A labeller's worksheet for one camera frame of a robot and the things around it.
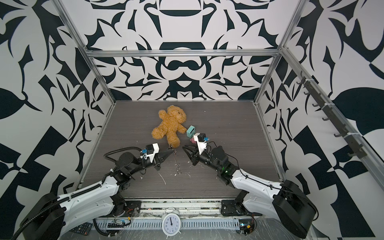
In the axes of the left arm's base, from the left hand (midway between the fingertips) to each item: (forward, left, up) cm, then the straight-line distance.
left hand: (172, 147), depth 68 cm
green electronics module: (-29, -33, -26) cm, 51 cm away
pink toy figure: (+16, -10, -23) cm, 30 cm away
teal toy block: (+21, -9, -20) cm, 30 cm away
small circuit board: (-26, +27, -26) cm, 46 cm away
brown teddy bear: (+24, +4, -17) cm, 30 cm away
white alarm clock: (-26, +1, -21) cm, 34 cm away
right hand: (+2, -5, -4) cm, 7 cm away
